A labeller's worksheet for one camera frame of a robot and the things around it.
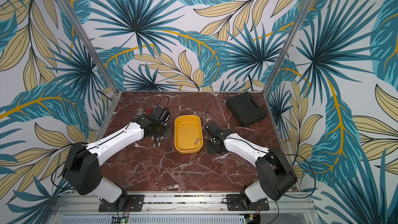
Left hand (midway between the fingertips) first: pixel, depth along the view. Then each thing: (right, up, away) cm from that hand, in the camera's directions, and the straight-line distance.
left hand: (167, 132), depth 85 cm
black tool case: (+50, +13, +21) cm, 56 cm away
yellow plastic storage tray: (+10, 0, +14) cm, 18 cm away
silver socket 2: (-6, -8, +7) cm, 12 cm away
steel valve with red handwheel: (-22, +11, +19) cm, 31 cm away
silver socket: (-9, -9, +7) cm, 14 cm away
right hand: (+25, -10, +2) cm, 27 cm away
